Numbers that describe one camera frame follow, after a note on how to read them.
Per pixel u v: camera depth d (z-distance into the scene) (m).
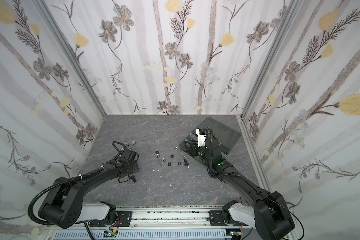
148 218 0.75
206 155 0.68
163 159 0.95
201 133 0.70
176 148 1.01
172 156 0.98
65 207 0.42
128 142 1.05
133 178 0.86
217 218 0.73
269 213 0.40
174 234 0.70
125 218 0.74
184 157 0.96
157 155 0.96
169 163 0.93
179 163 0.93
